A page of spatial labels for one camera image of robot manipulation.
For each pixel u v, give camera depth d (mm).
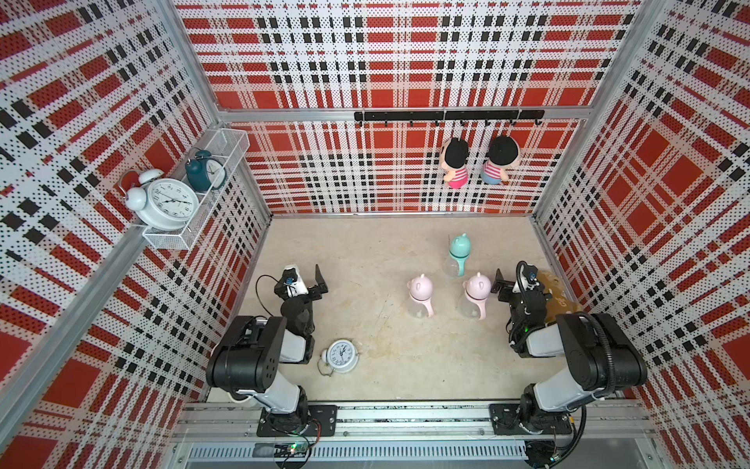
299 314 673
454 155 950
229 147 908
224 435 727
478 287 789
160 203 614
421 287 802
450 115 899
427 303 840
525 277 753
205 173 712
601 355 444
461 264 932
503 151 932
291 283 735
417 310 911
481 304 832
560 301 876
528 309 680
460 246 903
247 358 457
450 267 1005
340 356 813
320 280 821
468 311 924
